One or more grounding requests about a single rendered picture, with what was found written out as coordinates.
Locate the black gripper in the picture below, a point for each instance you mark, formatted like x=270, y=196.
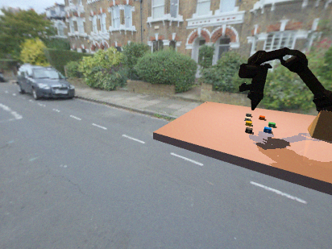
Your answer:
x=258, y=92

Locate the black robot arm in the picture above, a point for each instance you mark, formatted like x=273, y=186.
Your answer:
x=298, y=63

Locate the blue block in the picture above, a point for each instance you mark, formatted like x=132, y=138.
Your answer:
x=267, y=129

